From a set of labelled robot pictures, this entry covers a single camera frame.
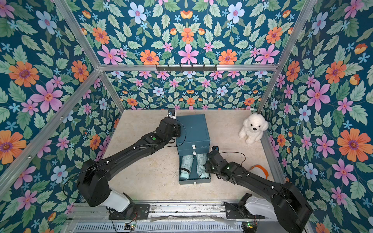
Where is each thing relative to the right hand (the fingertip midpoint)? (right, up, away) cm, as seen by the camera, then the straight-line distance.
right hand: (207, 165), depth 84 cm
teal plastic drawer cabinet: (-8, +12, -6) cm, 16 cm away
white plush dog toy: (+29, +21, +4) cm, 36 cm away
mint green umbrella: (-13, -1, +2) cm, 13 cm away
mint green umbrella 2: (-3, +3, +2) cm, 5 cm away
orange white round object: (+32, -1, +3) cm, 32 cm away
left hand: (-17, +23, 0) cm, 29 cm away
